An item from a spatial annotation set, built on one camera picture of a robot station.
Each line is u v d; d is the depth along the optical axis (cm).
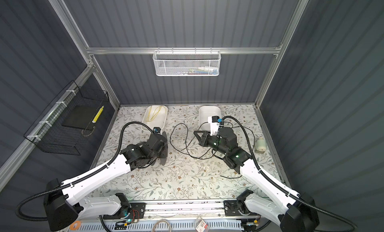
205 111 116
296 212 38
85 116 75
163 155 70
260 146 88
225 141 55
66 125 71
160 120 108
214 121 66
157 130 69
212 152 65
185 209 75
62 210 38
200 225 68
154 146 57
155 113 118
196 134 71
